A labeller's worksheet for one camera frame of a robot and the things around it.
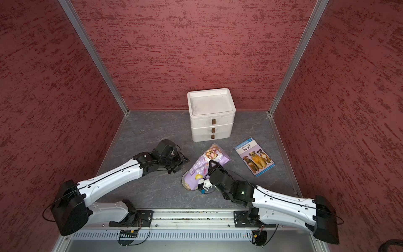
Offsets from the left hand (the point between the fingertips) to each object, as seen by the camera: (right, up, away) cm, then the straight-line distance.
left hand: (187, 165), depth 78 cm
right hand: (+13, +3, -3) cm, 14 cm away
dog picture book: (+40, +1, +17) cm, 43 cm away
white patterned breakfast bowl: (-2, -11, +4) cm, 12 cm away
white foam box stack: (+13, +28, +9) cm, 32 cm away
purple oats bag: (+6, -1, -4) cm, 7 cm away
